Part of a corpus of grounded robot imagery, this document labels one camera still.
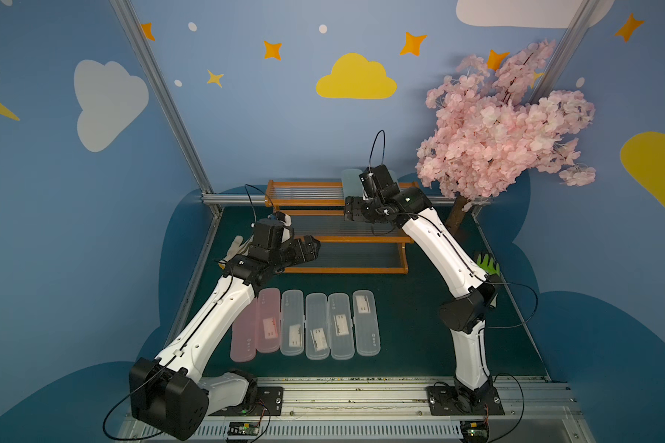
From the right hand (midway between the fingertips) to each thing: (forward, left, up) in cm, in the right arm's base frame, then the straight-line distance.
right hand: (359, 207), depth 81 cm
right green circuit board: (-50, -34, -33) cm, 69 cm away
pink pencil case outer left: (-32, +34, -28) cm, 54 cm away
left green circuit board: (-54, +28, -30) cm, 68 cm away
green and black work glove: (+1, -51, -29) cm, 58 cm away
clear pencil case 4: (-24, -4, -30) cm, 38 cm away
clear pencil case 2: (-27, +12, -28) cm, 41 cm away
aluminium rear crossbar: (+1, +30, 0) cm, 30 cm away
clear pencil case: (-26, +20, -29) cm, 43 cm away
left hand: (-11, +15, -4) cm, 19 cm away
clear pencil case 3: (-28, +4, -29) cm, 40 cm away
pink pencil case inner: (-25, +28, -29) cm, 47 cm away
